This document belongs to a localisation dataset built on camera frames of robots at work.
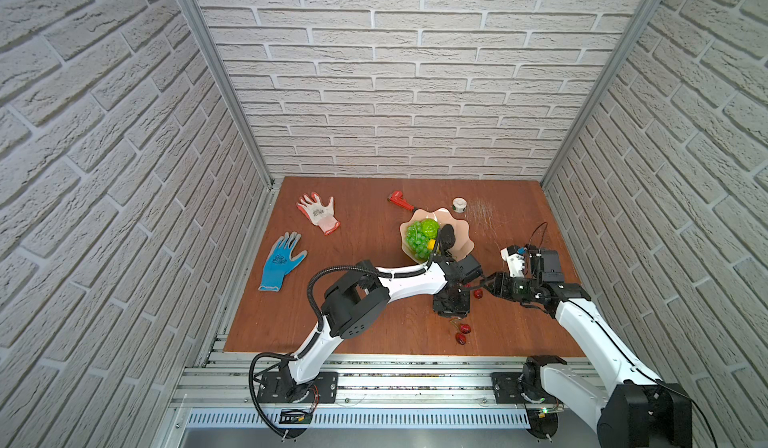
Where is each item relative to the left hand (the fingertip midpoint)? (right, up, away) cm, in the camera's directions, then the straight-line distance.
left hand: (467, 314), depth 84 cm
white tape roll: (+4, +33, +26) cm, 42 cm away
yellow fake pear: (-8, +19, +16) cm, 26 cm away
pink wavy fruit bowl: (+2, +19, +13) cm, 23 cm away
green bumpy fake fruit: (-9, +25, +13) cm, 29 cm away
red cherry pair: (+5, +5, +5) cm, 8 cm away
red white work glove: (-48, +29, +23) cm, 61 cm away
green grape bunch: (-14, +19, +9) cm, 25 cm away
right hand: (+5, +10, -1) cm, 11 cm away
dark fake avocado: (-3, +21, +13) cm, 25 cm away
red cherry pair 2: (-2, -4, -2) cm, 5 cm away
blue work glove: (-59, +14, +12) cm, 62 cm away
